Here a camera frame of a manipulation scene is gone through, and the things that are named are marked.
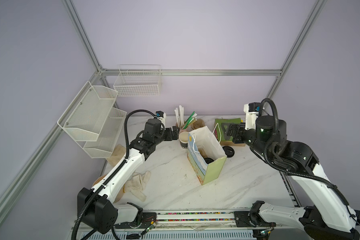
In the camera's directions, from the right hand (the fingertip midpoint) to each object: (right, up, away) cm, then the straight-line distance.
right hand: (228, 123), depth 58 cm
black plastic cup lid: (-5, -19, +19) cm, 27 cm away
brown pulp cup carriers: (-7, +2, +56) cm, 56 cm away
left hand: (-25, -3, +20) cm, 32 cm away
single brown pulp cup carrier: (-6, -18, +36) cm, 41 cm away
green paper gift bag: (-6, -8, +30) cm, 31 cm away
